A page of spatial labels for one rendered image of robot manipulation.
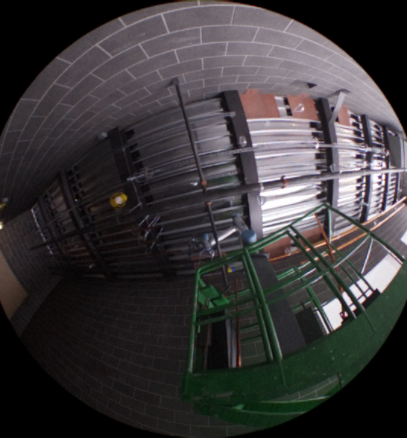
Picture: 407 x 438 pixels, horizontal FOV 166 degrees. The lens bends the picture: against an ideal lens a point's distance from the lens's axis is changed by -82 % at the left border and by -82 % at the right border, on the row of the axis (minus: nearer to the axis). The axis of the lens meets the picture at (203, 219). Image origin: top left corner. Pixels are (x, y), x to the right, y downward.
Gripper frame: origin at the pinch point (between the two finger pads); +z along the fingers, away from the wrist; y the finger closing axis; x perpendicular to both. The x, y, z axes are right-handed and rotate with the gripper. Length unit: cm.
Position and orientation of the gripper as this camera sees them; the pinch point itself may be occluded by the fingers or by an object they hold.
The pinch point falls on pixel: (188, 252)
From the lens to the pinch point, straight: 159.1
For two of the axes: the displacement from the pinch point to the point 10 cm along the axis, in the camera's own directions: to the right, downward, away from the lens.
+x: 9.9, 0.8, -1.4
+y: 0.1, -9.0, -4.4
